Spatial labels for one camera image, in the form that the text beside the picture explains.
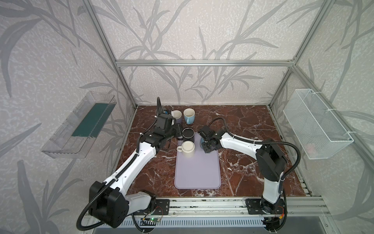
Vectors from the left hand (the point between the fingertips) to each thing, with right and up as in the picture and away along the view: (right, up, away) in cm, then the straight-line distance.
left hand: (182, 123), depth 80 cm
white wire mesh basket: (+59, -4, -19) cm, 63 cm away
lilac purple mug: (-6, +5, +27) cm, 29 cm away
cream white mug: (+2, -16, +7) cm, 17 cm away
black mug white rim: (+2, -8, +11) cm, 14 cm away
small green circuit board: (-14, -47, -9) cm, 50 cm away
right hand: (+15, -13, +12) cm, 23 cm away
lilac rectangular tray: (+11, -29, +6) cm, 32 cm away
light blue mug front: (+2, +5, +27) cm, 28 cm away
